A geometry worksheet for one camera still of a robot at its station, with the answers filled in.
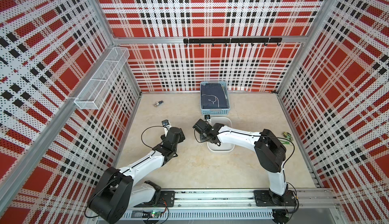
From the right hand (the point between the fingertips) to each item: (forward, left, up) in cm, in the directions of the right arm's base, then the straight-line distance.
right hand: (208, 133), depth 91 cm
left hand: (0, +19, +3) cm, 19 cm away
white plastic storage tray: (+10, -12, -1) cm, 15 cm away
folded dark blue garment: (+30, -5, +2) cm, 30 cm away
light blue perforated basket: (+18, -6, -3) cm, 20 cm away
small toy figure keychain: (+28, +38, -3) cm, 47 cm away
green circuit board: (-40, +28, -4) cm, 49 cm away
